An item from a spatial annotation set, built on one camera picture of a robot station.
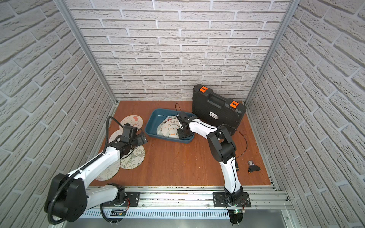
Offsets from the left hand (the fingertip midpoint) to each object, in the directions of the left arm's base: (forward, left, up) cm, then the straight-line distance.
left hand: (141, 136), depth 88 cm
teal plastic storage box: (+15, -3, -7) cm, 16 cm away
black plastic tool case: (+15, -45, +12) cm, 49 cm away
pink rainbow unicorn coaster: (+7, +24, -11) cm, 27 cm away
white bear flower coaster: (+11, -17, -7) cm, 21 cm away
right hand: (+6, -28, -8) cm, 29 cm away
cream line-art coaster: (-11, +4, -10) cm, 16 cm away
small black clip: (-18, -69, -8) cm, 72 cm away
